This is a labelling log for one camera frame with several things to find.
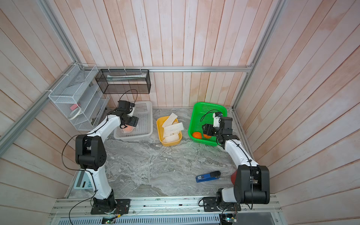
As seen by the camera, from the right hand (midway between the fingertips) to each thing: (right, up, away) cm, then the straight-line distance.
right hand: (207, 125), depth 90 cm
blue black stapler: (+1, -29, -9) cm, 31 cm away
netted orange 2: (-2, -7, -6) cm, 9 cm away
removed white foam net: (-25, +3, +14) cm, 29 cm away
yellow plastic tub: (-33, +2, +17) cm, 37 cm away
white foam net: (-24, -10, +8) cm, 27 cm away
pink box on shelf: (-81, +11, -8) cm, 83 cm away
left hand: (-53, +3, +8) cm, 54 cm away
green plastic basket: (+2, +9, +27) cm, 29 cm away
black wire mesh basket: (-61, +34, +17) cm, 72 cm away
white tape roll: (-76, +8, -12) cm, 77 cm away
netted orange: (-6, -7, +6) cm, 11 cm away
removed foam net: (-23, -2, +6) cm, 23 cm away
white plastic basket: (-48, +12, +25) cm, 55 cm away
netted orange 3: (-55, -3, +9) cm, 56 cm away
